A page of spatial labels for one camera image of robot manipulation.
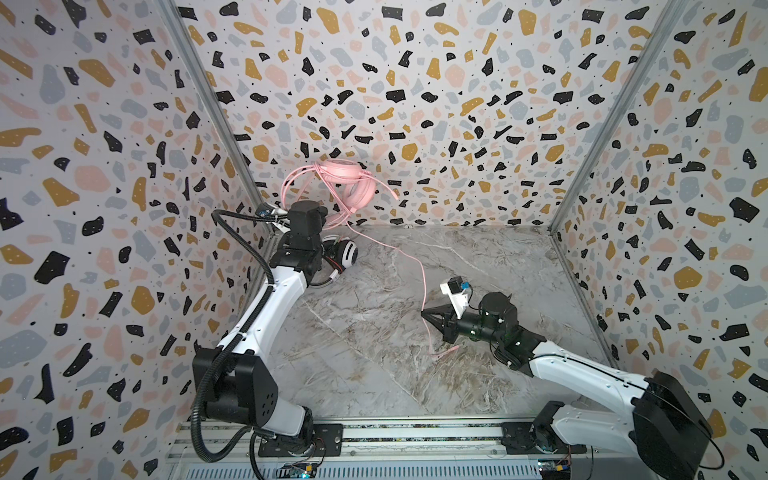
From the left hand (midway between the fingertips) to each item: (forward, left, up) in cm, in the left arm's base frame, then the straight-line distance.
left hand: (304, 204), depth 77 cm
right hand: (-24, -30, -14) cm, 40 cm away
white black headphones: (+7, -4, -27) cm, 29 cm away
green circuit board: (-54, 0, -35) cm, 65 cm away
